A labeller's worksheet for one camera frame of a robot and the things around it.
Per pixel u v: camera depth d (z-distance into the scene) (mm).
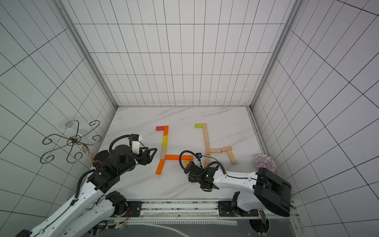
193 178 644
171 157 908
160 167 874
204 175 616
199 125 1065
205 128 1067
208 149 949
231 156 918
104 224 684
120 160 536
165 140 1001
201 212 727
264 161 876
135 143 654
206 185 576
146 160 646
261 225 683
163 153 931
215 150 934
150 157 669
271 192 407
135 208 727
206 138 1004
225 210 726
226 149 955
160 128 1073
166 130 1037
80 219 523
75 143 643
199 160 742
